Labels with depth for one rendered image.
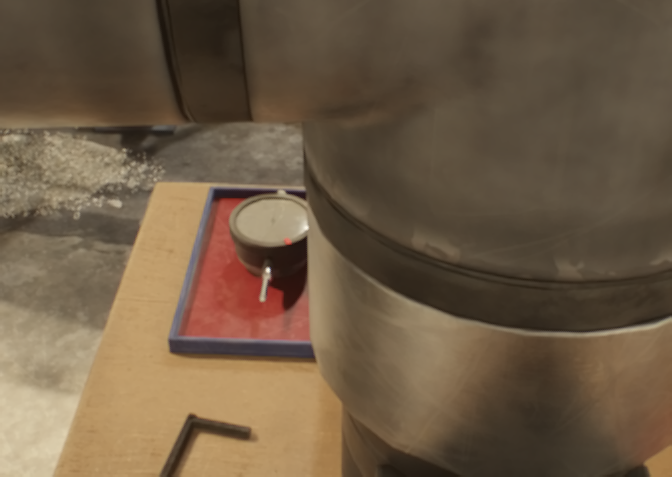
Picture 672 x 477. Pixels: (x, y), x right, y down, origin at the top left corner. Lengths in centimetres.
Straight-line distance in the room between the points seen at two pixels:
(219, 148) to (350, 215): 147
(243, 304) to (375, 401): 42
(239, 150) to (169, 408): 110
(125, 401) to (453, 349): 41
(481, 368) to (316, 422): 38
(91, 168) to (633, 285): 148
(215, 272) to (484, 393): 47
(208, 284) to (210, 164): 98
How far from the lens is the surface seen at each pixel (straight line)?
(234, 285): 62
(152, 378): 57
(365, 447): 22
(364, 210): 16
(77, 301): 136
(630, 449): 19
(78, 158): 165
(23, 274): 143
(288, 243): 60
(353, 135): 15
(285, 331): 58
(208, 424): 54
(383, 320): 17
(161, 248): 66
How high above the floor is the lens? 88
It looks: 38 degrees down
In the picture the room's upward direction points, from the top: straight up
